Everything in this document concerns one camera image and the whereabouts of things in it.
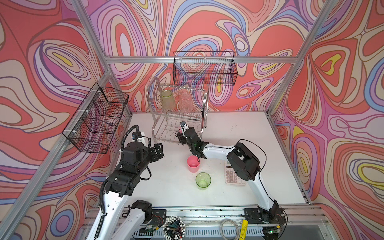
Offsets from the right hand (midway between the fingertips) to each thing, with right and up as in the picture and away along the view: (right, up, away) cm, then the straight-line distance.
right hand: (184, 131), depth 97 cm
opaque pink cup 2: (-1, +1, -18) cm, 18 cm away
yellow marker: (+30, -45, -28) cm, 61 cm away
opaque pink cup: (+6, -19, -9) cm, 22 cm away
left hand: (-11, -5, -27) cm, 30 cm away
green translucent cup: (-9, +19, -9) cm, 23 cm away
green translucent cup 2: (+12, -27, -13) cm, 33 cm away
